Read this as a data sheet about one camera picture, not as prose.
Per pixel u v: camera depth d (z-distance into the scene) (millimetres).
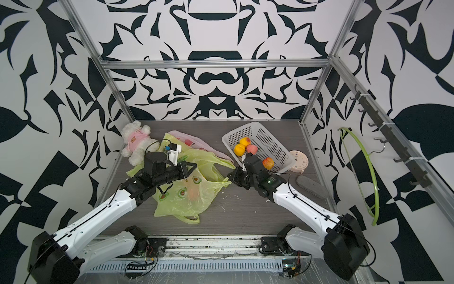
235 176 696
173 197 787
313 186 890
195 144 1020
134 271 710
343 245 396
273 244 749
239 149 995
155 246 739
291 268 705
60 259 375
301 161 985
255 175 606
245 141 1040
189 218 792
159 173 599
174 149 698
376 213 592
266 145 1036
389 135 551
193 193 767
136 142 988
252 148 997
